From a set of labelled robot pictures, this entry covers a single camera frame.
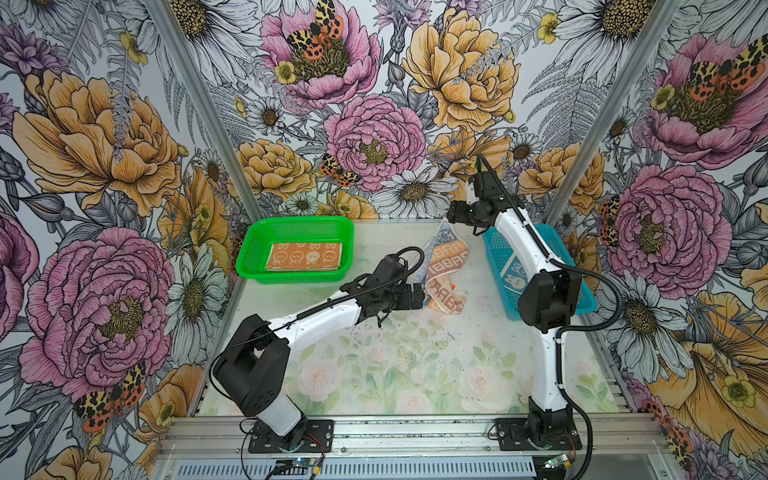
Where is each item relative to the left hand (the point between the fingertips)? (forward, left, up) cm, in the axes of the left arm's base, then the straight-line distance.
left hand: (407, 303), depth 86 cm
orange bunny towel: (+25, +35, -9) cm, 44 cm away
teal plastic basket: (+16, -29, +1) cm, 34 cm away
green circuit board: (-35, +26, -11) cm, 45 cm away
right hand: (+24, -17, +8) cm, 31 cm away
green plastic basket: (+32, +51, -4) cm, 60 cm away
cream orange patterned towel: (+27, -15, -10) cm, 33 cm away
